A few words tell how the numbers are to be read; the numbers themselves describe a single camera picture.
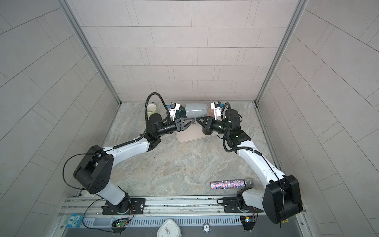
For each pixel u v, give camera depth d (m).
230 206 0.71
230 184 0.75
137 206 0.71
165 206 0.72
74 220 0.65
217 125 0.66
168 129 0.68
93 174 0.43
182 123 0.67
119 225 0.64
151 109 1.03
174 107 0.69
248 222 0.68
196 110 0.68
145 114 0.57
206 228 0.65
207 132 0.97
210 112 0.66
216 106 0.68
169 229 0.63
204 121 0.72
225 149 0.59
